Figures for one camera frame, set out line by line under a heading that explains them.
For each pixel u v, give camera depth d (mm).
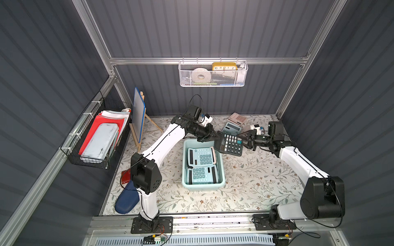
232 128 1107
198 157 885
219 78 936
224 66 870
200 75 837
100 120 753
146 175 474
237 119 1163
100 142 669
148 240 721
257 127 805
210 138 713
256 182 870
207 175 827
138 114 939
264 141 708
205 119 767
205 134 713
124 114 791
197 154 889
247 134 753
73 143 614
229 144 764
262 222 738
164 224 738
